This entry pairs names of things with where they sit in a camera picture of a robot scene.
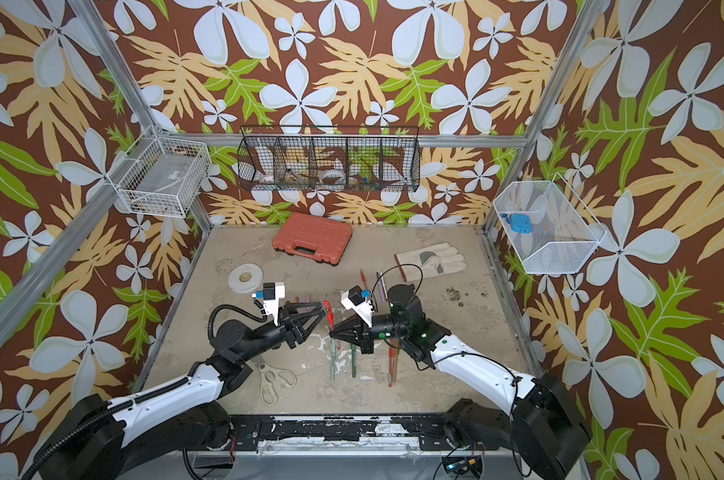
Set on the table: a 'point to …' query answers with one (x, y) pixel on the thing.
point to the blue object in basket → (518, 223)
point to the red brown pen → (390, 374)
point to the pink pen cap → (307, 298)
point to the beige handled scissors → (269, 392)
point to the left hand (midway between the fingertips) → (320, 308)
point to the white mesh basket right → (546, 228)
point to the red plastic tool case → (318, 237)
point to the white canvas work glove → (431, 260)
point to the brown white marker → (378, 274)
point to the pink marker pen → (381, 285)
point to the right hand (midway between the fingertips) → (333, 335)
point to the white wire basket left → (159, 176)
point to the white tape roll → (245, 278)
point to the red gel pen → (363, 279)
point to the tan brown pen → (396, 353)
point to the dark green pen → (353, 348)
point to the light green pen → (333, 348)
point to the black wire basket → (330, 158)
